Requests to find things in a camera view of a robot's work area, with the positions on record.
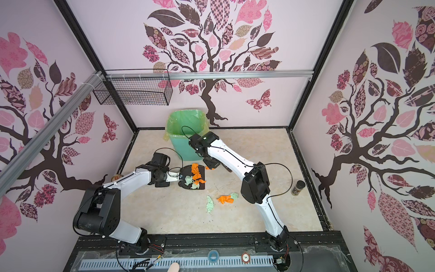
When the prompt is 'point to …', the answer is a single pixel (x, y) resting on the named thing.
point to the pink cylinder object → (174, 267)
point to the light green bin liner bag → (187, 122)
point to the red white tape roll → (245, 257)
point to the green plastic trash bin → (184, 150)
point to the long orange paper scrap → (207, 168)
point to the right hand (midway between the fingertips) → (219, 160)
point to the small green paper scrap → (234, 195)
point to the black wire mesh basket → (150, 87)
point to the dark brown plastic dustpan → (186, 170)
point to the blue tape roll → (213, 256)
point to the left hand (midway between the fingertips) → (165, 176)
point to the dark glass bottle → (299, 185)
